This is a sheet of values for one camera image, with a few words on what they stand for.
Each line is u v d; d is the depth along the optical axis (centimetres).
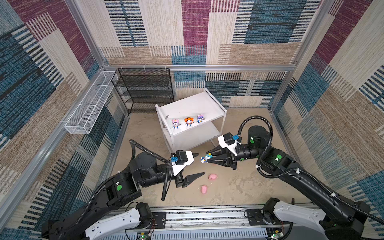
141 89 108
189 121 66
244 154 53
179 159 41
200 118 67
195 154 54
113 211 43
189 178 46
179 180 46
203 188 82
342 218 39
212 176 85
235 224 73
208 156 56
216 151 57
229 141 48
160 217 73
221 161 54
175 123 65
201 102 79
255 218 73
